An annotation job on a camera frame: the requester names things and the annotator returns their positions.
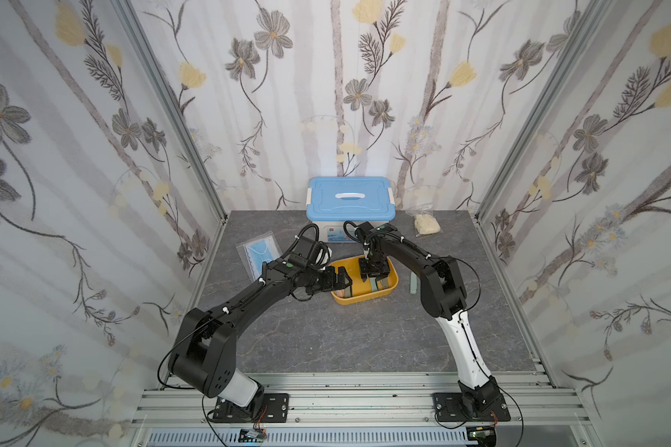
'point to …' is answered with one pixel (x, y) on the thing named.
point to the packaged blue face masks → (257, 250)
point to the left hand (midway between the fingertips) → (344, 281)
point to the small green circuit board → (247, 435)
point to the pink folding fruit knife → (340, 292)
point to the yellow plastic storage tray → (362, 290)
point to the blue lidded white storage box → (332, 201)
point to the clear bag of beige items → (419, 201)
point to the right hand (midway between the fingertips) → (373, 269)
